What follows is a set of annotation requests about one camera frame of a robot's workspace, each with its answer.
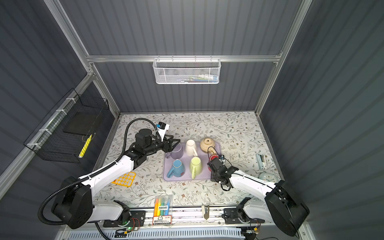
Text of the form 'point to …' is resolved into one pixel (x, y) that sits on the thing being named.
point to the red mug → (213, 157)
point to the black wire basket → (64, 134)
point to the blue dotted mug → (177, 170)
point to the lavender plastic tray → (185, 159)
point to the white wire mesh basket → (186, 71)
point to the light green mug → (195, 166)
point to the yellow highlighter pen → (86, 143)
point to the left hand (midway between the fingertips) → (176, 138)
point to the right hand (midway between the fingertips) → (217, 175)
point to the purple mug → (176, 153)
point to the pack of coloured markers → (163, 211)
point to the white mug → (190, 148)
